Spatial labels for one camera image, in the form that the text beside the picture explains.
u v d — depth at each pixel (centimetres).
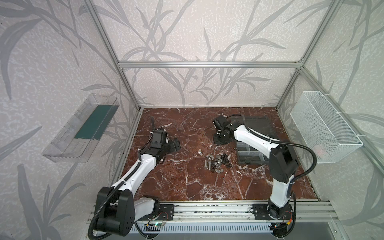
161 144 65
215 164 89
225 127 66
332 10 72
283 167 49
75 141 63
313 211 75
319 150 73
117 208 40
